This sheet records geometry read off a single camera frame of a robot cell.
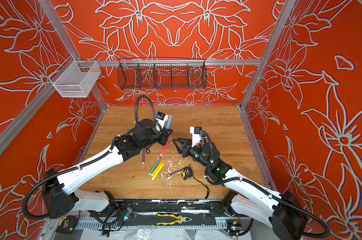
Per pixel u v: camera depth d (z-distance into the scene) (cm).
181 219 70
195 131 63
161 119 62
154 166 86
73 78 91
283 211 39
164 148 95
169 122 69
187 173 81
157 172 85
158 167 86
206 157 56
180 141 66
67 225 67
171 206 74
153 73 101
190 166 88
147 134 55
